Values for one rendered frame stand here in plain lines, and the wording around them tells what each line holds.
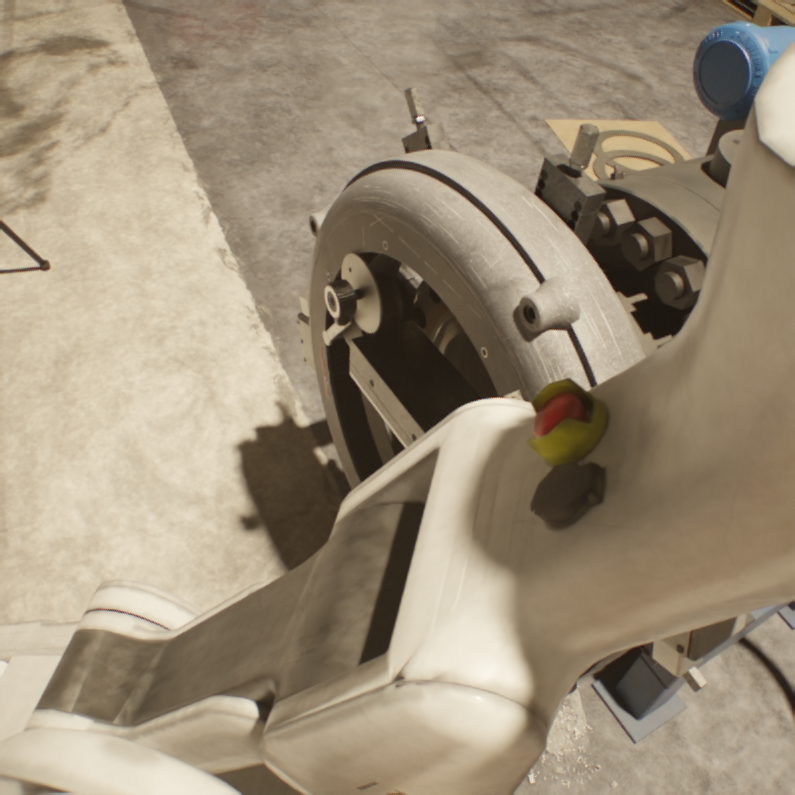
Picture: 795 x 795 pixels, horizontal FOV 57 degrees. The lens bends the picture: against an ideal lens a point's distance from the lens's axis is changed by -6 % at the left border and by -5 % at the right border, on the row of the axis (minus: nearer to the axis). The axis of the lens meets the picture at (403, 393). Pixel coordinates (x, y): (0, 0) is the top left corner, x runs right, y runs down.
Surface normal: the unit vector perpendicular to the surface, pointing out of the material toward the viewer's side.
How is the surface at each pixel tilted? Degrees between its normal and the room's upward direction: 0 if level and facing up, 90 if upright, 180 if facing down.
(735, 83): 90
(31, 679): 34
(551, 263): 17
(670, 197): 6
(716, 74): 90
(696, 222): 7
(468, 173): 8
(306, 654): 53
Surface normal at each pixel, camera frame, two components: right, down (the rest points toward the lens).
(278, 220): 0.09, -0.69
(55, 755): -0.25, -0.81
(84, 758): -0.04, -0.81
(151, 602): 0.30, -0.62
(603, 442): -0.73, -0.58
